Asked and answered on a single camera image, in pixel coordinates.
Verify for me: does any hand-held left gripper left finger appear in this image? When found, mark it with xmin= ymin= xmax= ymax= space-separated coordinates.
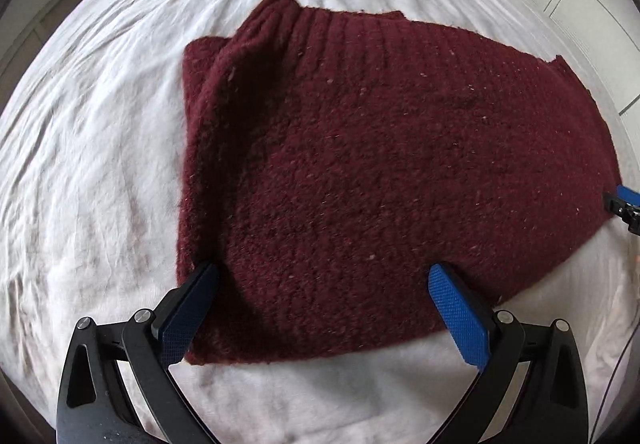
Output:
xmin=56 ymin=261 xmax=221 ymax=444

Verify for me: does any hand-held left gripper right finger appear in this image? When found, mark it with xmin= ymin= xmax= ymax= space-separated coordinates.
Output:
xmin=425 ymin=262 xmax=592 ymax=444

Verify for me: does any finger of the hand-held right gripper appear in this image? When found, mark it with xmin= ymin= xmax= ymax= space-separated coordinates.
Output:
xmin=603 ymin=184 xmax=640 ymax=237

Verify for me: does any dark red knitted sweater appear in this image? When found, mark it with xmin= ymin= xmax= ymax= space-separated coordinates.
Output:
xmin=175 ymin=0 xmax=624 ymax=367

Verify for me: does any bed with white sheet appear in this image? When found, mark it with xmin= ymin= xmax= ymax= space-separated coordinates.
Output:
xmin=0 ymin=0 xmax=640 ymax=444

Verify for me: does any beige low wall cabinet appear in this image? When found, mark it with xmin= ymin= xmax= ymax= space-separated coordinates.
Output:
xmin=0 ymin=0 xmax=106 ymax=89

